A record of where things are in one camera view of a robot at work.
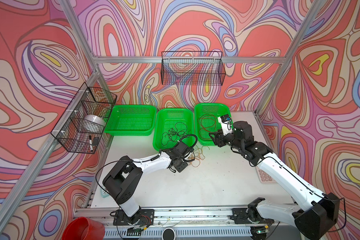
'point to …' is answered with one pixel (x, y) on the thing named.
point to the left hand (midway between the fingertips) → (182, 161)
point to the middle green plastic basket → (172, 125)
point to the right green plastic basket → (215, 109)
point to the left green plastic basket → (132, 120)
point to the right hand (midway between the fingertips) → (214, 135)
